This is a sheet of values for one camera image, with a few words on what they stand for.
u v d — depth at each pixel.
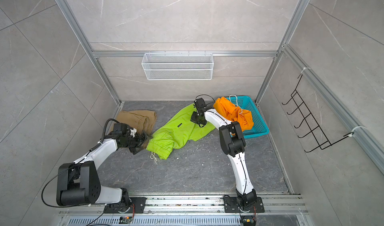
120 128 0.71
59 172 0.43
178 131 0.99
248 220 0.70
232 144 0.60
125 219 0.70
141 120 1.01
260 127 0.97
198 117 0.80
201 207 0.73
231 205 0.73
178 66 1.00
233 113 1.05
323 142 0.58
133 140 0.78
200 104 0.85
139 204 0.73
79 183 0.43
